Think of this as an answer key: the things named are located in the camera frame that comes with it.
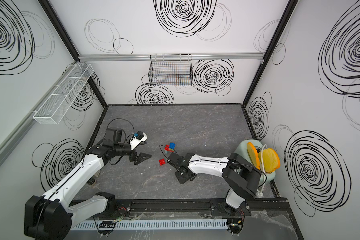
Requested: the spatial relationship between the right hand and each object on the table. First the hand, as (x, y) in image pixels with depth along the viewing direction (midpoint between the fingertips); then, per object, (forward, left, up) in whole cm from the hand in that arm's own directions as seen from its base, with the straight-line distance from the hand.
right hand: (183, 178), depth 84 cm
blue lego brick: (+16, +7, +9) cm, 20 cm away
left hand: (+10, +20, +17) cm, 28 cm away
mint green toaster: (+10, -31, +14) cm, 35 cm away
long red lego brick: (+17, +11, +5) cm, 20 cm away
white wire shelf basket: (+26, +64, +35) cm, 77 cm away
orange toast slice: (+5, -32, +23) cm, 40 cm away
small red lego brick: (+9, +13, +1) cm, 16 cm away
